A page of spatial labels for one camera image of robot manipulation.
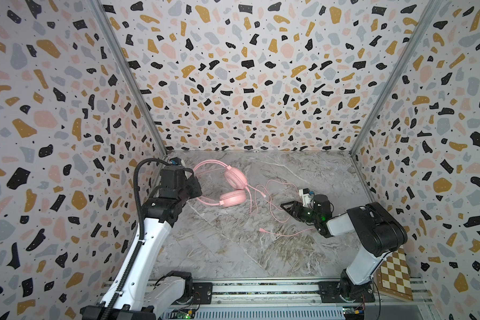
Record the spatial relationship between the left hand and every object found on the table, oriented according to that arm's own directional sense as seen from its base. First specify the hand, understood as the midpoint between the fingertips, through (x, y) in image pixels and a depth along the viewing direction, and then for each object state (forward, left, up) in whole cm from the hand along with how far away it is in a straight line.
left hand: (195, 178), depth 74 cm
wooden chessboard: (-29, -75, -25) cm, 84 cm away
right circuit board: (-40, -57, -28) cm, 75 cm away
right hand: (+1, -35, -22) cm, 41 cm away
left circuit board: (-39, +4, -28) cm, 48 cm away
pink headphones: (0, -15, -1) cm, 15 cm away
